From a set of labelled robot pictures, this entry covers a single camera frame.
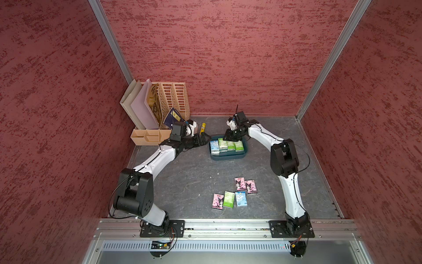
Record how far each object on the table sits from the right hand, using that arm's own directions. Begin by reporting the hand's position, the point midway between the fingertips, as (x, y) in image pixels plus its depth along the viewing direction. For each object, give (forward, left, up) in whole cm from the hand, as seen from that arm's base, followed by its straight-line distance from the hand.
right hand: (225, 140), depth 100 cm
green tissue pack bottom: (-34, 0, -4) cm, 35 cm away
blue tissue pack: (-6, +7, -1) cm, 9 cm away
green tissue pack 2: (-3, -8, -3) cm, 9 cm away
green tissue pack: (-4, +2, 0) cm, 4 cm away
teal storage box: (-8, -1, -5) cm, 10 cm away
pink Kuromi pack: (-28, -12, -4) cm, 31 cm away
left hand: (-8, +12, +10) cm, 18 cm away
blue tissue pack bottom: (-34, -6, -4) cm, 35 cm away
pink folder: (+9, +48, +19) cm, 53 cm away
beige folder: (+10, +55, +25) cm, 61 cm away
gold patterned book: (+20, +45, +14) cm, 51 cm away
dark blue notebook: (+15, +33, +8) cm, 37 cm away
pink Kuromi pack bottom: (-36, +6, -3) cm, 36 cm away
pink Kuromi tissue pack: (-27, -6, -3) cm, 28 cm away
